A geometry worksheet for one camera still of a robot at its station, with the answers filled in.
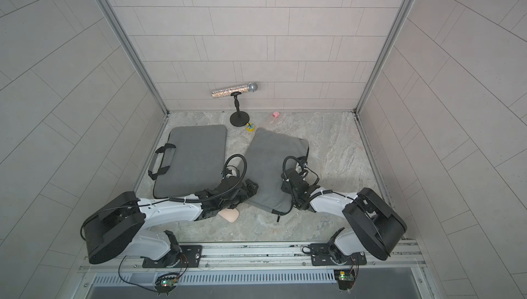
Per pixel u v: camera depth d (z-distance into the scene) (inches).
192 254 28.1
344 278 26.8
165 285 25.3
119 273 26.6
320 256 27.9
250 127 42.7
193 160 36.5
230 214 31.5
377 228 16.5
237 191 25.8
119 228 16.2
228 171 31.0
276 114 45.0
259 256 28.4
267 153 37.5
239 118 44.1
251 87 37.9
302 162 32.9
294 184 26.7
